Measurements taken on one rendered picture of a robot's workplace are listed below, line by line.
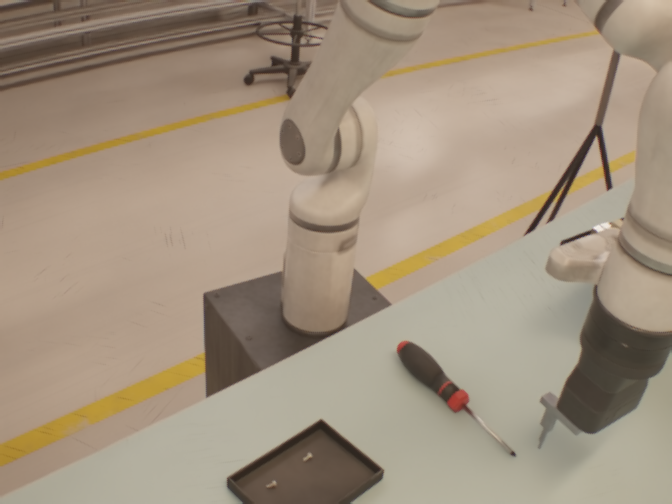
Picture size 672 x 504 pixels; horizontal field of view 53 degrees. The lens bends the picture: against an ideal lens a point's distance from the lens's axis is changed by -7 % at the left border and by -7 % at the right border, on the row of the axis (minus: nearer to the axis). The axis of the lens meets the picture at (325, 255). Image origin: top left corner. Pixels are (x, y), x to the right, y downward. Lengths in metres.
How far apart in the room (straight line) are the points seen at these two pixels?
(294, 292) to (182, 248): 1.75
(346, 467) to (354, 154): 0.38
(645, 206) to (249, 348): 0.61
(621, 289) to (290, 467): 0.31
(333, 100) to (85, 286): 1.86
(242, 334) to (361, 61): 0.43
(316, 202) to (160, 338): 1.46
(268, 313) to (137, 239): 1.75
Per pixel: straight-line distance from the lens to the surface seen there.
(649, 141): 0.50
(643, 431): 0.78
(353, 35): 0.73
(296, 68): 4.12
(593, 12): 0.53
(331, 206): 0.89
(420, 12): 0.71
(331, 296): 0.96
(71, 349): 2.30
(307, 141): 0.83
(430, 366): 0.72
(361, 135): 0.86
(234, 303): 1.05
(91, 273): 2.60
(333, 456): 0.66
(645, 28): 0.51
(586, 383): 0.61
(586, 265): 0.58
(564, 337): 0.85
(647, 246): 0.53
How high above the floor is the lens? 1.50
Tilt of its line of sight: 34 degrees down
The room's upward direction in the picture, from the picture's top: 6 degrees clockwise
